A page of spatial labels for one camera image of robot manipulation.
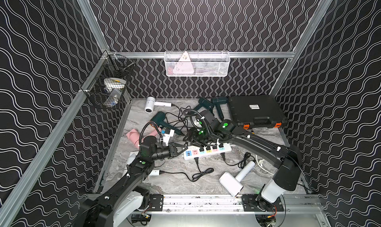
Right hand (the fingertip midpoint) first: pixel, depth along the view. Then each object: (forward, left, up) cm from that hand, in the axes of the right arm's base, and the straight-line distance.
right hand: (185, 140), depth 75 cm
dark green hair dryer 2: (+43, -22, -15) cm, 51 cm away
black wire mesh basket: (+25, +43, +13) cm, 51 cm away
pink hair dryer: (+11, +33, -14) cm, 38 cm away
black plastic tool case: (+32, -49, -14) cm, 60 cm away
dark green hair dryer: (+42, -12, -15) cm, 46 cm away
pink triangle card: (+41, +2, +15) cm, 44 cm away
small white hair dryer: (+41, +28, -14) cm, 51 cm away
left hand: (-4, -1, 0) cm, 4 cm away
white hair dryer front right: (-16, -25, -17) cm, 34 cm away
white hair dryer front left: (-17, +13, +1) cm, 21 cm away
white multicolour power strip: (+2, -4, -18) cm, 18 cm away
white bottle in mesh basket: (+21, +40, +9) cm, 46 cm away
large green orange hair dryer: (+26, +21, -16) cm, 37 cm away
